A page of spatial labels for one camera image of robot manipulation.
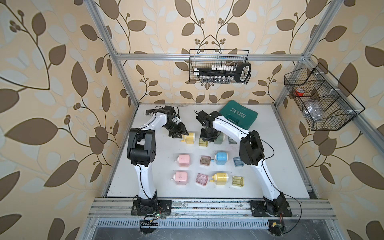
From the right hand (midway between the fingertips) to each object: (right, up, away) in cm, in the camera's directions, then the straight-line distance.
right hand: (205, 140), depth 96 cm
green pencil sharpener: (+9, +2, -5) cm, 10 cm away
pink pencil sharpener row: (-13, -10, -13) cm, 21 cm away
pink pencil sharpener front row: (-14, -17, -19) cm, 29 cm away
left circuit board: (-30, -39, -24) cm, 54 cm away
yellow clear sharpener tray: (-2, -2, +2) cm, 4 cm away
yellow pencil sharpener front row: (+6, -17, -19) cm, 27 cm away
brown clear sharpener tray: (-1, -11, -5) cm, 13 cm away
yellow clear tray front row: (+17, -21, -14) cm, 30 cm away
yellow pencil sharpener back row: (-11, +1, -2) cm, 11 cm away
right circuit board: (+33, -39, -25) cm, 57 cm away
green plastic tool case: (+25, +18, +12) cm, 33 cm away
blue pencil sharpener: (+8, -8, -12) cm, 17 cm away
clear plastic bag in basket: (+50, +18, -27) cm, 60 cm away
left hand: (-14, +5, -3) cm, 15 cm away
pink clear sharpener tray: (-3, -21, -12) cm, 24 cm away
